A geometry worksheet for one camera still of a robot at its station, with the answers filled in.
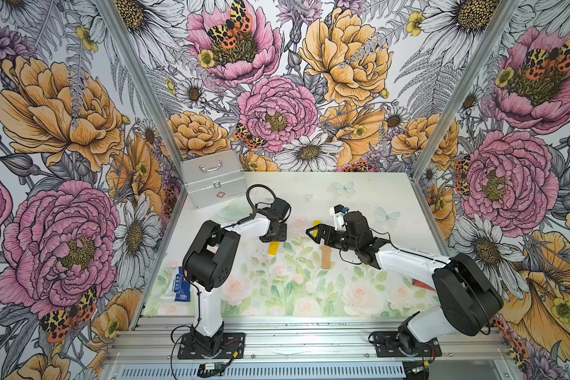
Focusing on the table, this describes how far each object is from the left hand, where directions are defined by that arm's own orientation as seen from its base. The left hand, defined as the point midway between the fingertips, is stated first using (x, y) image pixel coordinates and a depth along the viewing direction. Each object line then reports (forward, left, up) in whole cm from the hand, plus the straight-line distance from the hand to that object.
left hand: (275, 240), depth 98 cm
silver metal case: (+22, +25, +14) cm, 36 cm away
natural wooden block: (-7, -20, -1) cm, 21 cm away
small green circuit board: (-42, +16, 0) cm, 45 cm away
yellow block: (-8, -14, +18) cm, 24 cm away
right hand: (-5, -15, +10) cm, 19 cm away
